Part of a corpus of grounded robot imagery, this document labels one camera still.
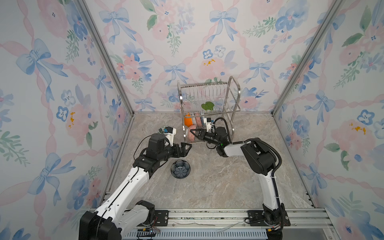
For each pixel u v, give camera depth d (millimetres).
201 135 843
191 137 901
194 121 977
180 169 896
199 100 1132
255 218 736
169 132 686
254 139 635
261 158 578
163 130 677
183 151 675
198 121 977
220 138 799
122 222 495
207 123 890
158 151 587
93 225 383
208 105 860
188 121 996
